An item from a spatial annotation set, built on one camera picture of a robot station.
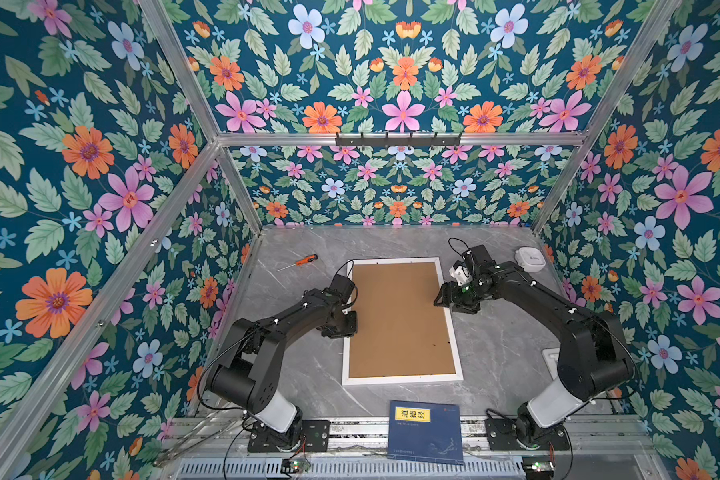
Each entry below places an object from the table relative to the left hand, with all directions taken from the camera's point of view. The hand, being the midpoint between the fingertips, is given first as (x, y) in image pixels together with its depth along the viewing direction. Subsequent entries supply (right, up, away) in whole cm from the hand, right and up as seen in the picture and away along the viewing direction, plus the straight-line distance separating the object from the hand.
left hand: (356, 326), depth 89 cm
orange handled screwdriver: (-22, +19, +20) cm, 35 cm away
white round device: (+62, +20, +17) cm, 67 cm away
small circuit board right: (+46, -29, -18) cm, 57 cm away
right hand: (+26, +7, -1) cm, 27 cm away
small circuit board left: (-13, -29, -18) cm, 37 cm away
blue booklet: (+17, -23, -15) cm, 32 cm away
